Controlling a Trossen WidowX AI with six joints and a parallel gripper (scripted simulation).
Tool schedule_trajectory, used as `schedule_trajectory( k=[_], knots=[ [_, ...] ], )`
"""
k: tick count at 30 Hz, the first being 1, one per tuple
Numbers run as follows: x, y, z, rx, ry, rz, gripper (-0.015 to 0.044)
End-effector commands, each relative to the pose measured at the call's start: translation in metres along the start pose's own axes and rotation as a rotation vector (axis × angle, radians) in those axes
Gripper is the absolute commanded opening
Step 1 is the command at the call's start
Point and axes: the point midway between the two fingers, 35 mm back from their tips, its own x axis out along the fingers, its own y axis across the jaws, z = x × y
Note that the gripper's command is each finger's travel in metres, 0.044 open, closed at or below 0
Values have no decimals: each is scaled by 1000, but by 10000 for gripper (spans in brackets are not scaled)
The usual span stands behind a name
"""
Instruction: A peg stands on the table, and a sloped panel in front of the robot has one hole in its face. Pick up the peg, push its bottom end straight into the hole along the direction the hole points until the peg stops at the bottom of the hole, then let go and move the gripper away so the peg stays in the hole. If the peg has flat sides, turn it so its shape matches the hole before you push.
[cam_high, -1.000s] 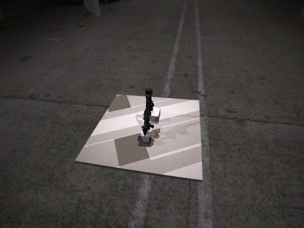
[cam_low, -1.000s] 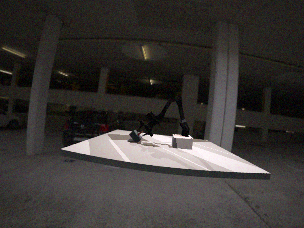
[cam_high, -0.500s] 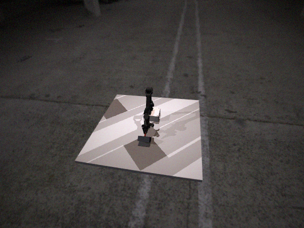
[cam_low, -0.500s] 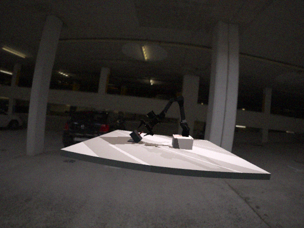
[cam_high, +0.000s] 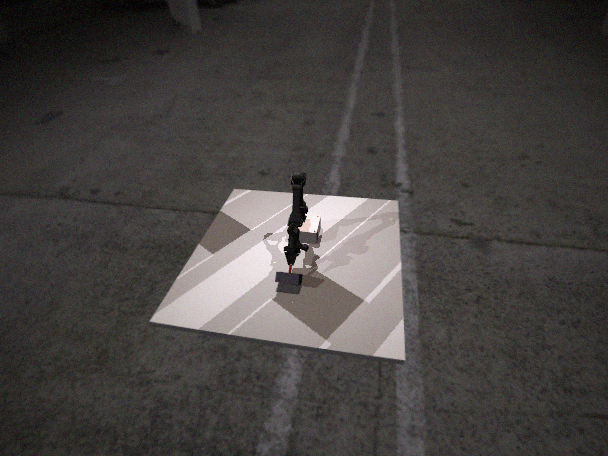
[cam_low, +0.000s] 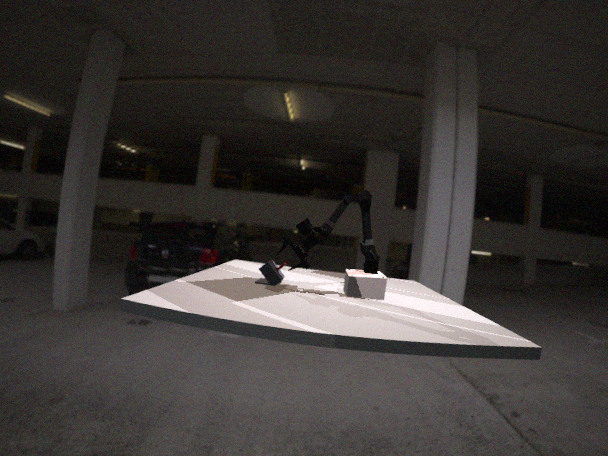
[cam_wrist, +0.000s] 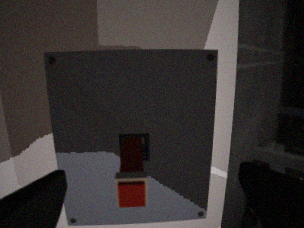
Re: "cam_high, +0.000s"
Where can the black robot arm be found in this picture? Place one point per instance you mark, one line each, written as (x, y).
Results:
(299, 208)

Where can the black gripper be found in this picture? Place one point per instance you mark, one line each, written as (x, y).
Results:
(291, 253)

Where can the grey metal panel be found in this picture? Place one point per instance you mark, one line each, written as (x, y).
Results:
(288, 282)

